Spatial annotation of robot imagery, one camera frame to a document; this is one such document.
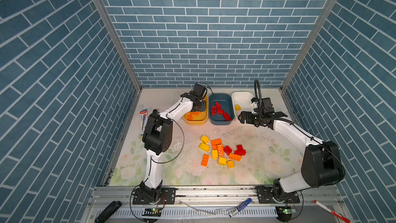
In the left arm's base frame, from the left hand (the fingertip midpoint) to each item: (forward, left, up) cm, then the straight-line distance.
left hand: (201, 106), depth 98 cm
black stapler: (-52, +39, -6) cm, 65 cm away
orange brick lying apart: (-31, -2, -9) cm, 33 cm away
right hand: (-10, -25, +3) cm, 27 cm away
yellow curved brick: (-24, -2, -8) cm, 25 cm away
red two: (+7, -12, -7) cm, 15 cm away
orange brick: (0, +4, -8) cm, 9 cm away
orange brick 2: (-3, +8, -8) cm, 12 cm away
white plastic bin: (+13, -31, -8) cm, 35 cm away
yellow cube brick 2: (-20, -2, -7) cm, 21 cm away
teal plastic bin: (+9, -19, -9) cm, 23 cm away
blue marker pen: (-55, -14, -7) cm, 58 cm away
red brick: (+3, -14, -9) cm, 17 cm away
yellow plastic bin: (-3, +2, -8) cm, 9 cm away
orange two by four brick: (-27, -11, -7) cm, 30 cm away
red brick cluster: (-27, -22, -8) cm, 36 cm away
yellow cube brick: (+4, -26, -7) cm, 27 cm away
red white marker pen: (-58, -63, -7) cm, 86 cm away
